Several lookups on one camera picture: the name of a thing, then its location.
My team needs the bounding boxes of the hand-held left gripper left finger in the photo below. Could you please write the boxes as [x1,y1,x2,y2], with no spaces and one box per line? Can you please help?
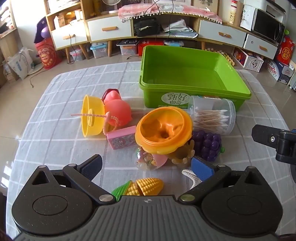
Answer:
[32,154,116,206]

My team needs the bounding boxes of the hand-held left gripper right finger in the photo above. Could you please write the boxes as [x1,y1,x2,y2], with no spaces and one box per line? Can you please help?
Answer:
[178,156,264,205]

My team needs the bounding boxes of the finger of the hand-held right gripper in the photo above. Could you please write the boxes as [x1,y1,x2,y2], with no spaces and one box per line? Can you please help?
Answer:
[251,124,296,165]

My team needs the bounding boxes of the white toy starfish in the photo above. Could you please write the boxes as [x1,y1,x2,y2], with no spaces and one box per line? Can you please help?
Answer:
[181,169,204,191]

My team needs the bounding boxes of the purple toy grapes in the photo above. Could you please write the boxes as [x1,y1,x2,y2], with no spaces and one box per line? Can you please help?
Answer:
[191,130,226,162]

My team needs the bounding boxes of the amber translucent toy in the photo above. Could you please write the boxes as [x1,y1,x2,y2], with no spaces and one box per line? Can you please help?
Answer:
[168,139,196,166]

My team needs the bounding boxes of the pink toy card box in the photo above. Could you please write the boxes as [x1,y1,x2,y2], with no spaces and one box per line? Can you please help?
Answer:
[106,126,138,151]

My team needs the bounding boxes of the pink beaded string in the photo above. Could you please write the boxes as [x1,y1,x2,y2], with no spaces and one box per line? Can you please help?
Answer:
[71,111,121,135]

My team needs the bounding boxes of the orange round lid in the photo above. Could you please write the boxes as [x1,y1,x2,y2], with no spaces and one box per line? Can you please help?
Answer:
[135,107,193,155]

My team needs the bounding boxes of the clear cotton swab jar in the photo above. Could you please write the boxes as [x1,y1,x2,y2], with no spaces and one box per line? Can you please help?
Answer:
[185,95,236,135]

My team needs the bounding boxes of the pink clear capsule ball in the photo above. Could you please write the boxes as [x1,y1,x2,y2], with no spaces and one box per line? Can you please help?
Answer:
[135,147,167,171]

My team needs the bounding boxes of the toy corn with green husk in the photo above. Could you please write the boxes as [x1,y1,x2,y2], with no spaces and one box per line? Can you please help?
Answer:
[111,177,164,200]

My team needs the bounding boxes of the pink rubber toy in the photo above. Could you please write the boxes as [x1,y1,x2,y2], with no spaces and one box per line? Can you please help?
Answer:
[102,89,134,130]

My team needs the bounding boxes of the yellow toy pot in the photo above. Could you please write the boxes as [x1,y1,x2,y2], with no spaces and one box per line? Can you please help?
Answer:
[81,94,107,137]

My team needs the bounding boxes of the green plastic bin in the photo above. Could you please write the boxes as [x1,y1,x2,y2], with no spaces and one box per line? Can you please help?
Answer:
[139,45,252,110]

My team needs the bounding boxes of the blue and white carton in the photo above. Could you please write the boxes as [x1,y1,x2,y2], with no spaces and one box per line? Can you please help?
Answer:
[265,59,291,84]

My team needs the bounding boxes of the grey checked tablecloth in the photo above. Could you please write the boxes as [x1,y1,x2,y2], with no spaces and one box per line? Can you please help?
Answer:
[6,61,294,238]

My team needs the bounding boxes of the red gift box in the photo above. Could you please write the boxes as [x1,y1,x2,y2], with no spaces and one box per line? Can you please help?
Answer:
[276,36,296,65]

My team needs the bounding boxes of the yellow egg tray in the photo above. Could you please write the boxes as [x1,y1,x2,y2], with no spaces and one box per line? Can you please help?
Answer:
[206,47,235,66]

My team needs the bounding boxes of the black microwave oven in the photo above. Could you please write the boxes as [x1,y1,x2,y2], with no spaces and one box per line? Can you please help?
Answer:
[251,8,286,46]

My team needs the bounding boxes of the small clear storage box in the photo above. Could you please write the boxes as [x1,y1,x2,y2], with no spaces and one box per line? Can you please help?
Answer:
[69,49,85,61]

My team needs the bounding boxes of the clear box with blue lid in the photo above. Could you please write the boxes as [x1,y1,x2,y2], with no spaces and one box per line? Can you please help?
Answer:
[90,42,109,58]

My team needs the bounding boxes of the red paper bag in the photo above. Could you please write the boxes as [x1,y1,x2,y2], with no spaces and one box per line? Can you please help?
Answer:
[35,38,62,70]

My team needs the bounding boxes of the white drawing sheet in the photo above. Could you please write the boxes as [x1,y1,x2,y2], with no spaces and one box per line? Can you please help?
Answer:
[239,5,256,29]

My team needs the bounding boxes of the clear box with dark lid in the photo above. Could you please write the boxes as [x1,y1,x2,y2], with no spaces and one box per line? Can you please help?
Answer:
[117,39,140,56]

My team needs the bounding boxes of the white plastic bag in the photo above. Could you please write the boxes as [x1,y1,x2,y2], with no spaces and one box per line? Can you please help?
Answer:
[6,47,35,79]

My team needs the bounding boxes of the white and red bottle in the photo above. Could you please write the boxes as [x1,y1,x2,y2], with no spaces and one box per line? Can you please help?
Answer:
[229,0,241,25]

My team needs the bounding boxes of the low box with blue lid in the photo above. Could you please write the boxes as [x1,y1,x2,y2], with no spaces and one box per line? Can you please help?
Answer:
[164,40,184,48]

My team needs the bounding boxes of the white printer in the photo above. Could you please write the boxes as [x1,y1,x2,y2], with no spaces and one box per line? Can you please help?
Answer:
[265,0,287,18]

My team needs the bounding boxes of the wooden cabinet with white drawers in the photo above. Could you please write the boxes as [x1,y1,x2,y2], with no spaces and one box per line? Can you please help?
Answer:
[44,0,286,64]

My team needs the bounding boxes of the red cardboard box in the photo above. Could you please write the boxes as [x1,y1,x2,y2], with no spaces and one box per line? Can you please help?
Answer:
[138,39,166,56]

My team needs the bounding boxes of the stack of folded papers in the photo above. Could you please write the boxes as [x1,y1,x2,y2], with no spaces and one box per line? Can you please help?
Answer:
[162,19,199,39]

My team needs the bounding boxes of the pink checked cloth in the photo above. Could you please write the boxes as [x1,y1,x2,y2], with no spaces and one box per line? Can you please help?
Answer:
[118,3,224,24]

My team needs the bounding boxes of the black bag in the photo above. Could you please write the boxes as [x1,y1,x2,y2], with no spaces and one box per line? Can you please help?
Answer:
[133,18,163,37]

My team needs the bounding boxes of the wooden bookshelf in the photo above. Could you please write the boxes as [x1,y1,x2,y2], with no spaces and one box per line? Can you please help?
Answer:
[0,0,18,88]

